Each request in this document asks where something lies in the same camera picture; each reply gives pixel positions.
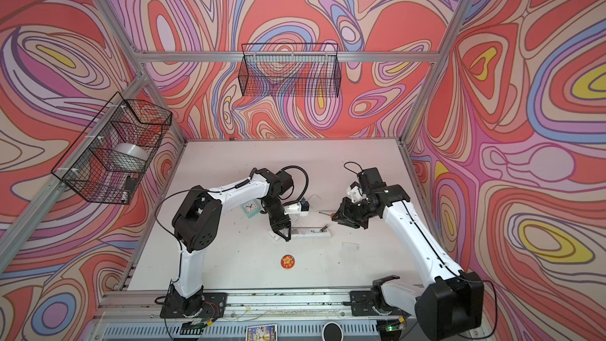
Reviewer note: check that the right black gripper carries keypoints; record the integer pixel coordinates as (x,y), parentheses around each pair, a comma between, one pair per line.
(345,215)

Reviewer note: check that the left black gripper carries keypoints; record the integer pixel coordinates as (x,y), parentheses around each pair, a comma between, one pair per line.
(282,224)

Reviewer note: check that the long white remote control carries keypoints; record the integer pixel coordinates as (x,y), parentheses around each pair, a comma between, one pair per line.
(310,232)

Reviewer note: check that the long remote battery cover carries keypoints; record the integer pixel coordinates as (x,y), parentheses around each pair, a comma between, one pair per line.
(350,247)

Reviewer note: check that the small white remote control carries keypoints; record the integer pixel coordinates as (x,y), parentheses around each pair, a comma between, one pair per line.
(274,236)

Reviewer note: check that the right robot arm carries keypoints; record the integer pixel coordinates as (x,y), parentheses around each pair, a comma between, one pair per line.
(451,301)

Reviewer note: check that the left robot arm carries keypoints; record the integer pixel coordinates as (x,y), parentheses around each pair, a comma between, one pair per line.
(196,224)

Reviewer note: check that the red round badge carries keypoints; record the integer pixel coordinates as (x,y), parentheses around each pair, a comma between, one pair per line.
(287,261)

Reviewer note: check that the mint green alarm clock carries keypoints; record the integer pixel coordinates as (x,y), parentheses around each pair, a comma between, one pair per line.
(251,208)

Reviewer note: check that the colourful printed card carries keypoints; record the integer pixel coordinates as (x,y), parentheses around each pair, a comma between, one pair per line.
(262,333)

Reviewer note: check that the black round cup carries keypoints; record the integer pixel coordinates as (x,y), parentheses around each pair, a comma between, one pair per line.
(332,331)

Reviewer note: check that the small black item in basket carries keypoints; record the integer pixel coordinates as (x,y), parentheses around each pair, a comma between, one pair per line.
(130,184)

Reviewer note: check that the white roll in basket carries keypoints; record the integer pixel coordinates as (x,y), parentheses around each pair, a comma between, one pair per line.
(129,157)

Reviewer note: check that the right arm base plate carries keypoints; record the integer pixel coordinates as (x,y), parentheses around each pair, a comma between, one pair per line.
(366,303)

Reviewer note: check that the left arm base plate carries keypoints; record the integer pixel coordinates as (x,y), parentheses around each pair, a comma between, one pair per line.
(206,306)

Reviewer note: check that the back black wire basket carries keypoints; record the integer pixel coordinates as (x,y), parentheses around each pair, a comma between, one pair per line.
(310,70)

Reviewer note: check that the black wire basket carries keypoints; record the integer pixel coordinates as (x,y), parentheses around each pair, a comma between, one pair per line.
(310,70)
(124,138)

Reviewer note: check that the left black wire basket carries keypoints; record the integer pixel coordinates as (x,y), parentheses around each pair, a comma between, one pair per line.
(124,138)

